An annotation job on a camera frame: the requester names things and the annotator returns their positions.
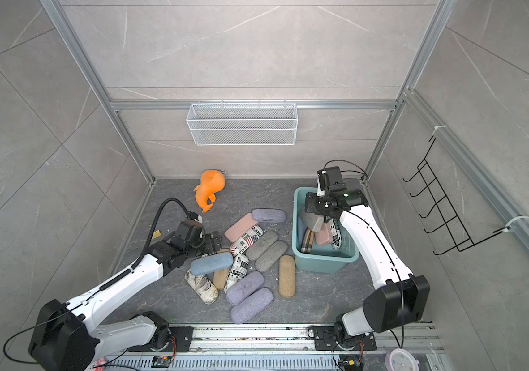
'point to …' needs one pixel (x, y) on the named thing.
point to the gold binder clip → (156, 234)
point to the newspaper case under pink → (242, 243)
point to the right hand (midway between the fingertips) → (315, 204)
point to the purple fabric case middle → (244, 287)
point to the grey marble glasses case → (313, 221)
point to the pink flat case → (240, 227)
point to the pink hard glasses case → (324, 236)
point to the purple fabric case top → (269, 215)
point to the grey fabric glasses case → (267, 239)
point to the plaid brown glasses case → (307, 241)
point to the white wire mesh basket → (214, 124)
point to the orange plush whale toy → (211, 182)
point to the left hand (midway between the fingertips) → (216, 237)
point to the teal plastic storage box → (321, 260)
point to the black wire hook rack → (435, 190)
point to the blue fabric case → (211, 263)
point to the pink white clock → (401, 359)
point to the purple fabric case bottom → (250, 304)
